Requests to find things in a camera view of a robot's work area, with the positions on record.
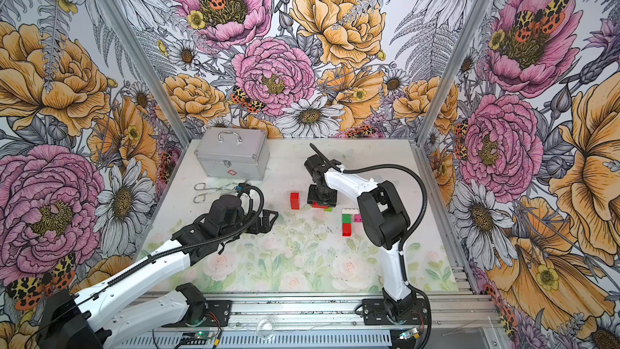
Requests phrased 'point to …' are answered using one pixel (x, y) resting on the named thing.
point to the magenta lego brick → (358, 217)
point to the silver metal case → (234, 153)
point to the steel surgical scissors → (229, 187)
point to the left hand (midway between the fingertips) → (264, 220)
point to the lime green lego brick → (329, 209)
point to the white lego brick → (349, 211)
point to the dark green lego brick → (346, 218)
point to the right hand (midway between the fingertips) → (319, 211)
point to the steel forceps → (199, 198)
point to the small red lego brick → (294, 195)
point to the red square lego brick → (295, 203)
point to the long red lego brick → (316, 205)
